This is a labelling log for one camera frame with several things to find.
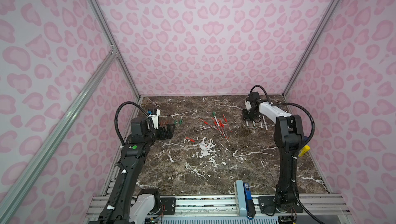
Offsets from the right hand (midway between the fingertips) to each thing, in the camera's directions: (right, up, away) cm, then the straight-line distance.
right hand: (247, 116), depth 104 cm
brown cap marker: (+9, -6, -1) cm, 11 cm away
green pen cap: (-49, -5, 0) cm, 49 cm away
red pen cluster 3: (-16, -5, 0) cm, 17 cm away
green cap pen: (-22, +1, +4) cm, 22 cm away
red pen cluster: (-17, -7, -1) cm, 18 cm away
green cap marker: (-1, -5, -3) cm, 6 cm away
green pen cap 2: (-45, -4, +2) cm, 45 cm away
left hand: (-48, -2, -27) cm, 55 cm away
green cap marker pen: (+5, -5, -1) cm, 7 cm away
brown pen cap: (-54, -4, 0) cm, 54 cm away
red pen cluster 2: (-14, -3, +2) cm, 14 cm away
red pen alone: (-38, -14, -7) cm, 41 cm away
